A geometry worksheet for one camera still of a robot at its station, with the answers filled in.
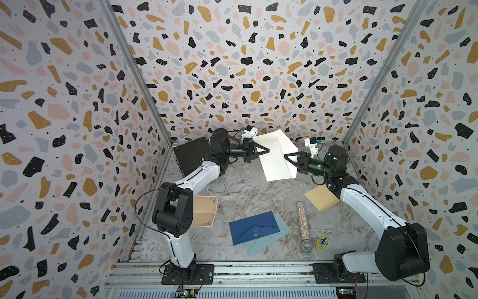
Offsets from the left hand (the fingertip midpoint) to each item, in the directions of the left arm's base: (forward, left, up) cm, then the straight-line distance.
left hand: (269, 154), depth 71 cm
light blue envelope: (-17, +6, -31) cm, 35 cm away
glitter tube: (-23, -17, -32) cm, 43 cm away
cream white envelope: (-3, -2, -3) cm, 5 cm away
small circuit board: (-39, +32, -34) cm, 61 cm away
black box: (+30, +44, -35) cm, 64 cm away
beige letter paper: (-5, +30, -34) cm, 46 cm away
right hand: (+1, -7, -5) cm, 9 cm away
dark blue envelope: (-17, +6, -31) cm, 35 cm away
